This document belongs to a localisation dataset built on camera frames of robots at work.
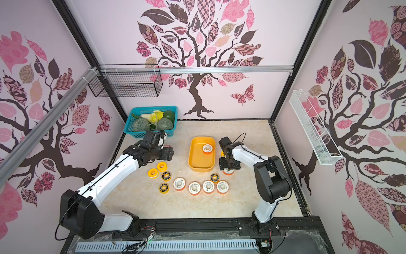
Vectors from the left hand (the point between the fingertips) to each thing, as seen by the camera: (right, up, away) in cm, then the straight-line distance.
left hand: (165, 154), depth 83 cm
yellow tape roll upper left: (-5, -9, +11) cm, 15 cm away
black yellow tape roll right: (+27, -15, +7) cm, 32 cm away
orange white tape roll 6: (+31, -19, +3) cm, 37 cm away
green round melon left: (-22, +17, +20) cm, 34 cm away
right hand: (+35, -9, +8) cm, 37 cm away
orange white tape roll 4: (+16, -19, +2) cm, 25 cm away
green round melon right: (-6, +18, +20) cm, 28 cm away
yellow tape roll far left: (-10, -12, +9) cm, 18 cm away
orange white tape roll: (+23, +1, +18) cm, 29 cm away
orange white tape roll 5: (+23, -18, +3) cm, 30 cm away
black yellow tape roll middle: (-2, -14, +8) cm, 16 cm away
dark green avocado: (-5, +25, +28) cm, 38 cm away
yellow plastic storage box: (+17, -6, +14) cm, 23 cm away
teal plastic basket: (-32, +14, +23) cm, 42 cm away
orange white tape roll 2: (+35, -11, +6) cm, 38 cm away
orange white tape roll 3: (+7, -17, +4) cm, 19 cm away
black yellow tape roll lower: (-2, -19, +3) cm, 20 cm away
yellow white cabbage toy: (-16, +24, +32) cm, 43 cm away
